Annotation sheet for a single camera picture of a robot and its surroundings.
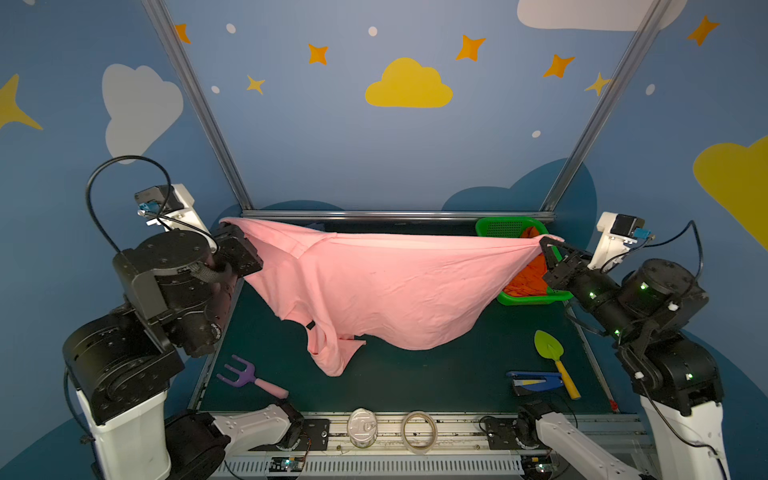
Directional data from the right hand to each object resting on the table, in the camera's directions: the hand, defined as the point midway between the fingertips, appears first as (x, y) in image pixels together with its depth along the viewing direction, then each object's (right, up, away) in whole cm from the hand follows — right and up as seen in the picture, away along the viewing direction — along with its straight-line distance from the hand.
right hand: (548, 235), depth 54 cm
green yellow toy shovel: (+20, -32, +34) cm, 51 cm away
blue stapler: (+13, -39, +30) cm, 51 cm away
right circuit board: (+7, -55, +18) cm, 59 cm away
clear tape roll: (-23, -52, +19) cm, 60 cm away
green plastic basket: (+21, +7, +61) cm, 65 cm away
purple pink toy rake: (-69, -38, +30) cm, 84 cm away
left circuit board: (-54, -54, +17) cm, 78 cm away
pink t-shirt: (-26, -11, +9) cm, 30 cm away
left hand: (-52, +2, -8) cm, 53 cm away
